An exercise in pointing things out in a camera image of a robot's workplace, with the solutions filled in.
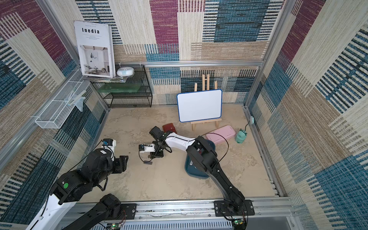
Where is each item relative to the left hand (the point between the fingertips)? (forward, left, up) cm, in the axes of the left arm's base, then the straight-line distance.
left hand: (123, 157), depth 69 cm
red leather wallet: (+32, -18, -20) cm, 42 cm away
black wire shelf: (+60, +5, -17) cm, 62 cm away
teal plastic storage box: (+2, -35, -23) cm, 42 cm away
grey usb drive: (+7, -6, -22) cm, 24 cm away
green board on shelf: (+46, +12, +6) cm, 48 cm away
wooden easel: (+43, -37, +8) cm, 57 cm away
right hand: (+14, -8, -23) cm, 28 cm away
